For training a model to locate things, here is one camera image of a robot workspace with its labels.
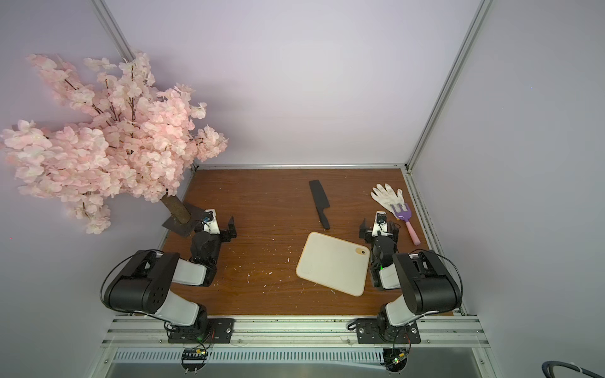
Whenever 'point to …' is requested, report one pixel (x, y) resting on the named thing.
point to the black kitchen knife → (321, 201)
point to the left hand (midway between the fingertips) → (221, 216)
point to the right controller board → (395, 359)
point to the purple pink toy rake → (406, 214)
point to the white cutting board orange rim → (334, 263)
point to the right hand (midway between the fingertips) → (384, 217)
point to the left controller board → (194, 360)
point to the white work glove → (387, 198)
